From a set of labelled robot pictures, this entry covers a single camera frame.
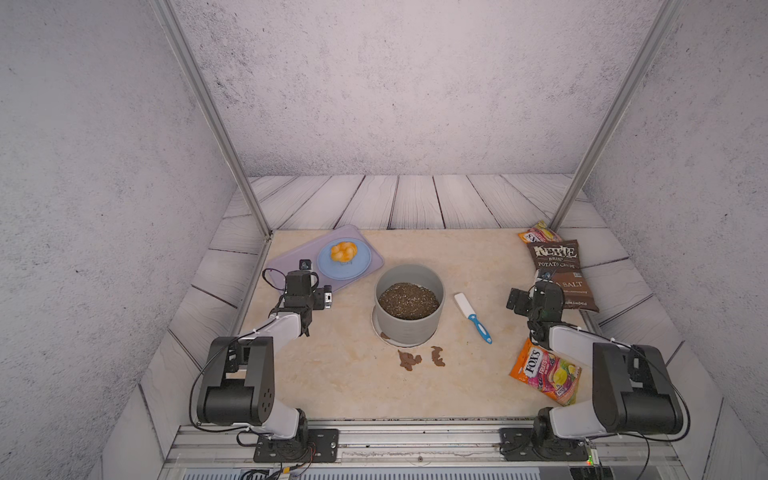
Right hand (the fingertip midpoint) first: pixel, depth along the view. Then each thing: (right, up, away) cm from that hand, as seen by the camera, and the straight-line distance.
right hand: (531, 292), depth 93 cm
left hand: (-67, +1, +2) cm, 67 cm away
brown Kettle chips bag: (+17, +10, +15) cm, 25 cm away
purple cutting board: (-84, +15, +26) cm, 89 cm away
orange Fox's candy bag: (+13, +19, +22) cm, 32 cm away
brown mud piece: (-30, -18, -4) cm, 35 cm away
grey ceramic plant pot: (-38, -3, -3) cm, 38 cm away
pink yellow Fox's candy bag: (0, -21, -10) cm, 23 cm away
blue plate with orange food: (-60, +10, +17) cm, 63 cm away
